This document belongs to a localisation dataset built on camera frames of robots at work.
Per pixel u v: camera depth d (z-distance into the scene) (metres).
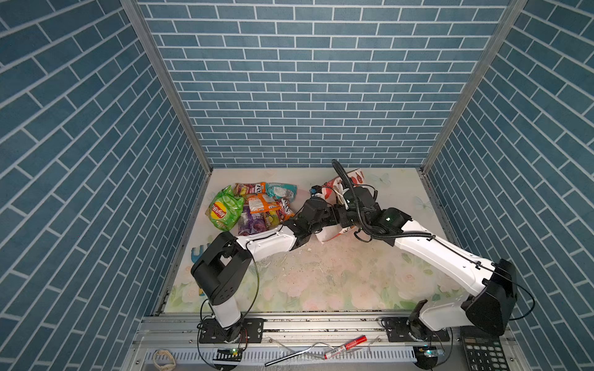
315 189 0.78
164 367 0.66
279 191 1.04
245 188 1.08
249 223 0.96
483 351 0.69
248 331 0.74
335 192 0.75
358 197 0.56
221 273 0.45
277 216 0.99
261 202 0.99
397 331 0.74
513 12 0.71
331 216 0.75
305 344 0.72
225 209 0.94
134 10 0.70
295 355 0.69
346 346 0.71
